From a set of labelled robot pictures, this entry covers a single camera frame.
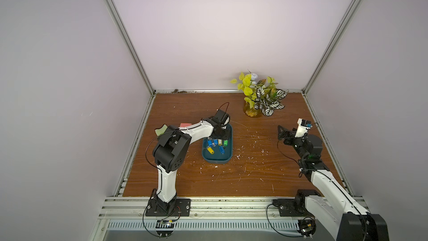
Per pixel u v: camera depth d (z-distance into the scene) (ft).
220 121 2.53
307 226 2.28
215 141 3.10
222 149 2.99
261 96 2.80
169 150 1.67
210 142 3.10
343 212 1.41
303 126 2.33
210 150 2.99
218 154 2.94
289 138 2.39
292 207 2.38
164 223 2.36
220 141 3.10
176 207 2.38
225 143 3.08
